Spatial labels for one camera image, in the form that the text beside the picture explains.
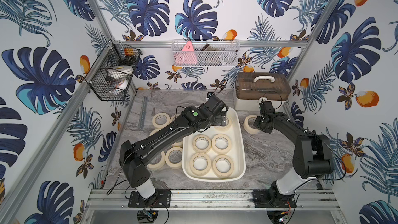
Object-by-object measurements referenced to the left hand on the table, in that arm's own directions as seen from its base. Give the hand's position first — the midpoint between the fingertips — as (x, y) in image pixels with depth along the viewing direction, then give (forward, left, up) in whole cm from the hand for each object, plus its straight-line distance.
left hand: (217, 114), depth 75 cm
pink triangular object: (+34, +18, +9) cm, 39 cm away
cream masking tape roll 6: (-4, +7, -25) cm, 26 cm away
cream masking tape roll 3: (-13, +22, -26) cm, 36 cm away
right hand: (+8, -28, -19) cm, 35 cm away
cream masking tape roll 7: (-8, -6, -23) cm, 25 cm away
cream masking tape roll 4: (+8, -7, -25) cm, 27 cm away
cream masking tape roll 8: (-16, +7, -25) cm, 31 cm away
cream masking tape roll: (-7, +19, -22) cm, 30 cm away
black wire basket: (+34, +62, +8) cm, 71 cm away
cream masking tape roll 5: (+3, -22, -18) cm, 28 cm away
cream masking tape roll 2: (-18, +28, -23) cm, 41 cm away
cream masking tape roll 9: (-21, -3, -23) cm, 31 cm away
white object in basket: (+15, +50, +8) cm, 53 cm away
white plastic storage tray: (-10, -2, -25) cm, 27 cm away
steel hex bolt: (+18, +41, -25) cm, 52 cm away
